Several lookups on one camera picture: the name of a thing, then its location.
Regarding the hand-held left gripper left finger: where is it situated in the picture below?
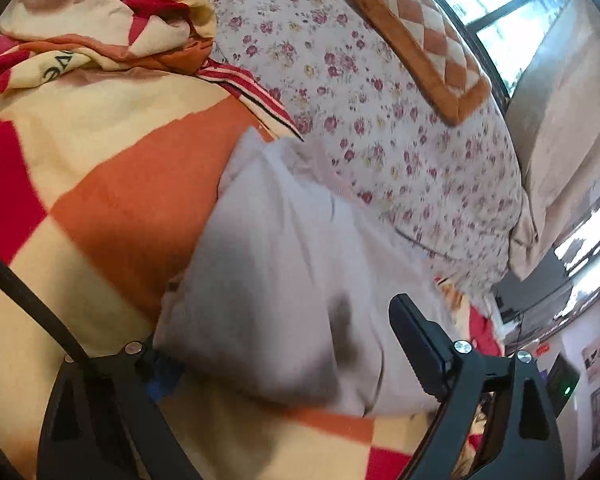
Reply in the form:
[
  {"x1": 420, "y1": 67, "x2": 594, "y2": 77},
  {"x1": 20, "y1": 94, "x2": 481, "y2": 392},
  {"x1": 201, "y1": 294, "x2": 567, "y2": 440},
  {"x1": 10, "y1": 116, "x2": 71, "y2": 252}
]
[{"x1": 36, "y1": 339, "x2": 202, "y2": 480}]

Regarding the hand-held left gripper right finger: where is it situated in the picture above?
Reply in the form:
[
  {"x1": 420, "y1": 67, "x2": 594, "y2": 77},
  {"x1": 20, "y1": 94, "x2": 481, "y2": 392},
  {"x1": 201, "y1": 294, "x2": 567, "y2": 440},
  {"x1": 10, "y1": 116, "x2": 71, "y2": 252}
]
[{"x1": 388, "y1": 293, "x2": 567, "y2": 480}]

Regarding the beige jacket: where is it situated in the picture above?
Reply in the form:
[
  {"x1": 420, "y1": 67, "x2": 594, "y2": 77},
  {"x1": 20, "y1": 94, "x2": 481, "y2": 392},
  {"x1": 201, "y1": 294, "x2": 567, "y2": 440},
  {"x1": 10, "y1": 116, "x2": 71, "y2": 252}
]
[{"x1": 152, "y1": 126, "x2": 463, "y2": 418}]

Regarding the black device with green light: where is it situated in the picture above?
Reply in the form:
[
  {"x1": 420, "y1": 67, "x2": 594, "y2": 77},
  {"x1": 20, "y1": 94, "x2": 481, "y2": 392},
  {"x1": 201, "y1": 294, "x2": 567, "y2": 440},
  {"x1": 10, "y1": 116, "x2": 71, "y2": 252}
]
[{"x1": 547, "y1": 352, "x2": 582, "y2": 413}]

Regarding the red orange checkered blanket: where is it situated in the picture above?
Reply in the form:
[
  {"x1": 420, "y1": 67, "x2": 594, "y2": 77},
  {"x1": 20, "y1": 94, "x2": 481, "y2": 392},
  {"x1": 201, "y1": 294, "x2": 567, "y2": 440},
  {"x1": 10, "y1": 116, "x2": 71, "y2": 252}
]
[{"x1": 0, "y1": 0, "x2": 506, "y2": 480}]

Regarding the small window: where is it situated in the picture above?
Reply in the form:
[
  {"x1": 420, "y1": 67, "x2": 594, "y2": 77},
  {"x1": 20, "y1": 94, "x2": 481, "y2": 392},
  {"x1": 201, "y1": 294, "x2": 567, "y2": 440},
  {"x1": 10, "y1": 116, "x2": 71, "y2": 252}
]
[{"x1": 552, "y1": 182, "x2": 600, "y2": 321}]

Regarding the floral quilt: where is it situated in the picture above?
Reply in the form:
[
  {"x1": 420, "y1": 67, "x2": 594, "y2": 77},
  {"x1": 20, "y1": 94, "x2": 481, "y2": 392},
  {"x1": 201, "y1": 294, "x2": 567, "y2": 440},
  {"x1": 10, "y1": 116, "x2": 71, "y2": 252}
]
[{"x1": 142, "y1": 0, "x2": 527, "y2": 295}]

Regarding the beige curtain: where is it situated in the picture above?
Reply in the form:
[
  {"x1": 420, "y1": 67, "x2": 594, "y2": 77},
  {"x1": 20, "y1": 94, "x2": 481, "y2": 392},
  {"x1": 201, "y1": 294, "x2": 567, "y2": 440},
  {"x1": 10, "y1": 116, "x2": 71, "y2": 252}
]
[{"x1": 504, "y1": 0, "x2": 600, "y2": 282}]

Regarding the orange checkered cushion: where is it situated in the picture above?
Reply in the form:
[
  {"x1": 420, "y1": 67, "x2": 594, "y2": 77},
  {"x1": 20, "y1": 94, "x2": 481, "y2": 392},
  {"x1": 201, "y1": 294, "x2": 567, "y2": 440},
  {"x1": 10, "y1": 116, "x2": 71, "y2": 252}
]
[{"x1": 346, "y1": 0, "x2": 494, "y2": 127}]

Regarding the black cable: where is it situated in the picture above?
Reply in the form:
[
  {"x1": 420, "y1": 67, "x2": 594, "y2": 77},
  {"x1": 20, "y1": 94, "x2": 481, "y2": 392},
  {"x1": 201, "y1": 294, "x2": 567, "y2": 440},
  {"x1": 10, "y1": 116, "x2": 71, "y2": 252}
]
[{"x1": 0, "y1": 240, "x2": 93, "y2": 361}]

